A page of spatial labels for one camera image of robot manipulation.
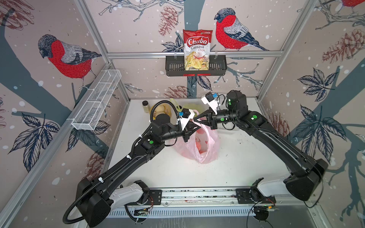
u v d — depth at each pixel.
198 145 0.65
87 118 0.71
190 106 0.91
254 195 0.66
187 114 0.54
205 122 0.61
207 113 0.57
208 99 0.55
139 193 0.61
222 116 0.56
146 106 1.07
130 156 0.47
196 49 0.85
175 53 0.92
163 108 1.10
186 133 0.56
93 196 0.38
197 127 0.63
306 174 0.39
